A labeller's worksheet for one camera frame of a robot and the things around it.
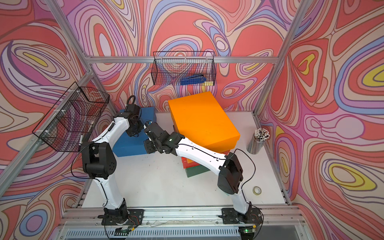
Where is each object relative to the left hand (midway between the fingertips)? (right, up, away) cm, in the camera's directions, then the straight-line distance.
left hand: (141, 130), depth 95 cm
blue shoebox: (-2, -8, -13) cm, 16 cm away
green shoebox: (+34, -22, -16) cm, 43 cm away
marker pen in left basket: (-21, -5, -23) cm, 32 cm away
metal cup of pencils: (+72, -6, -10) cm, 73 cm away
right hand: (+11, -9, -19) cm, 24 cm away
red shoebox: (+30, -15, -26) cm, 43 cm away
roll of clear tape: (+70, -33, -13) cm, 78 cm away
